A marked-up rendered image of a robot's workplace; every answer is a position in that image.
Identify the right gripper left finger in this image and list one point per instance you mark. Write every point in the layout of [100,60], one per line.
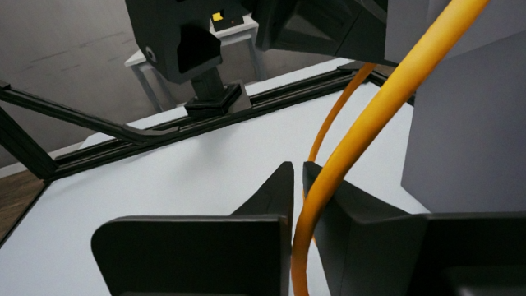
[246,252]

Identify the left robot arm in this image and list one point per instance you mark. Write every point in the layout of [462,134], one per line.
[208,85]

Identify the yellow patch cord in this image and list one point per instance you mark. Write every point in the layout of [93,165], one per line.
[440,38]

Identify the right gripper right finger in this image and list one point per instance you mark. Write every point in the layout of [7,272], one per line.
[364,255]

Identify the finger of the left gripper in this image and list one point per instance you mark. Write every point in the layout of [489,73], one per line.
[383,4]
[352,29]

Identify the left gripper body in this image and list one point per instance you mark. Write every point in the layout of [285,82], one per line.
[157,25]

